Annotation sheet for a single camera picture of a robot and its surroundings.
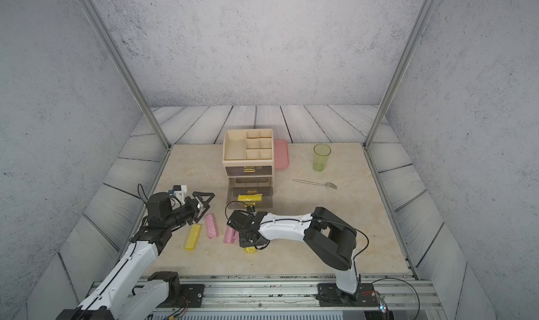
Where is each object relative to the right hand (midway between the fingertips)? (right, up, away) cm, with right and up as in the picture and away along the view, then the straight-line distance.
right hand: (247, 241), depth 85 cm
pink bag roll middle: (-8, +2, +2) cm, 8 cm away
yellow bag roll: (+3, +17, +3) cm, 18 cm away
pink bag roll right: (-5, +1, +2) cm, 5 cm away
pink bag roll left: (-15, +5, +4) cm, 17 cm away
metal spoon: (+36, +21, +20) cm, 46 cm away
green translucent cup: (+33, +36, +16) cm, 52 cm away
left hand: (-12, +18, -6) cm, 22 cm away
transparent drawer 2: (+1, +28, 0) cm, 28 cm away
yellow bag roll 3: (-22, +1, 0) cm, 22 cm away
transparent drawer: (-2, +19, +8) cm, 21 cm away
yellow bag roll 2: (+1, -2, -2) cm, 4 cm away
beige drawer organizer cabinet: (0, +36, +1) cm, 36 cm away
